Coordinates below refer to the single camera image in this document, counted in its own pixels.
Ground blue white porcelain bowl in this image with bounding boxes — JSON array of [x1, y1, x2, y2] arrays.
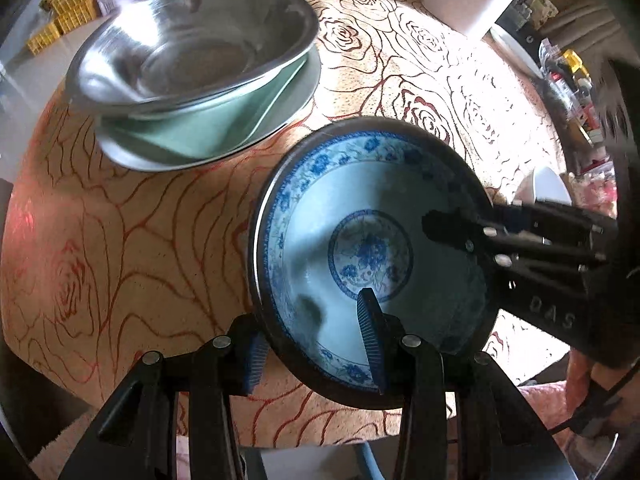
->
[[247, 117, 497, 410]]

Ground pink flower glass dome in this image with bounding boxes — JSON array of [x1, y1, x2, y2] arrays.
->
[[567, 160, 617, 219]]

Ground basket of small packets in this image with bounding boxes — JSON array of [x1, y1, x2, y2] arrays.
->
[[538, 38, 603, 146]]

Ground rose pattern tablecloth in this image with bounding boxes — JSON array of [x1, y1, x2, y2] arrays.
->
[[0, 0, 576, 449]]

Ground white oval plate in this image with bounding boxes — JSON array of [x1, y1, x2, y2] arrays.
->
[[489, 24, 544, 79]]

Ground steel rimmed plate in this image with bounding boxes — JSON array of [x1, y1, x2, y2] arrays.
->
[[94, 47, 321, 172]]

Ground green shallow plate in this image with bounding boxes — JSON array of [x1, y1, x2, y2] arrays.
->
[[102, 48, 317, 159]]

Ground stainless steel bowl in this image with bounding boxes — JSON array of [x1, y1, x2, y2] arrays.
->
[[65, 0, 319, 116]]

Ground yellow plastic crates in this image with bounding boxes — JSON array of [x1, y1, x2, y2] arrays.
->
[[26, 0, 101, 55]]

